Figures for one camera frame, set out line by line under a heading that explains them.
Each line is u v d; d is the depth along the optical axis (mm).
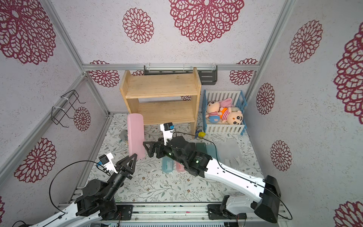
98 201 520
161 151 565
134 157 630
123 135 996
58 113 731
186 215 730
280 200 452
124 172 563
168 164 898
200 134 1027
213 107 1052
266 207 372
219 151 982
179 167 881
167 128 558
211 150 1019
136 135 630
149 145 557
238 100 1130
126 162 664
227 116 1029
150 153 559
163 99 1165
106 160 556
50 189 425
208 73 973
